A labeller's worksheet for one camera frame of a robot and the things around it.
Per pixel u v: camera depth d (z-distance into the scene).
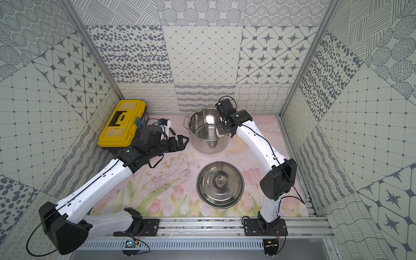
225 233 0.73
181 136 0.67
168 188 0.86
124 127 0.91
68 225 0.39
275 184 0.52
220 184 0.86
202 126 1.10
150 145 0.55
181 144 0.66
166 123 0.67
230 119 0.56
